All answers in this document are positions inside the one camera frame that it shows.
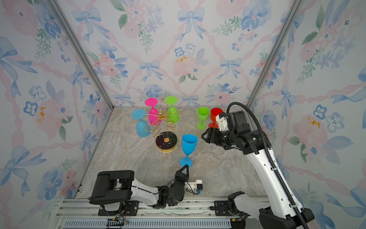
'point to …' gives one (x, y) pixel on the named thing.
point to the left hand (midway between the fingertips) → (185, 163)
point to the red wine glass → (214, 112)
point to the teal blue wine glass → (143, 129)
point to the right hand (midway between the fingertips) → (207, 136)
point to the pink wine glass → (154, 119)
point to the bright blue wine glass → (189, 142)
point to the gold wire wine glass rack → (165, 141)
